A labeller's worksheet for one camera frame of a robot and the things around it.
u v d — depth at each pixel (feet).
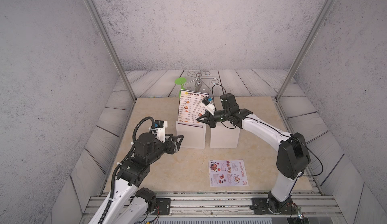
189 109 2.54
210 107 2.37
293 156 1.53
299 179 1.70
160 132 2.05
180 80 3.07
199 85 3.05
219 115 2.35
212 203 2.47
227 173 2.74
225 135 2.86
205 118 2.52
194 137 2.93
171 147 2.01
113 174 1.60
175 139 2.05
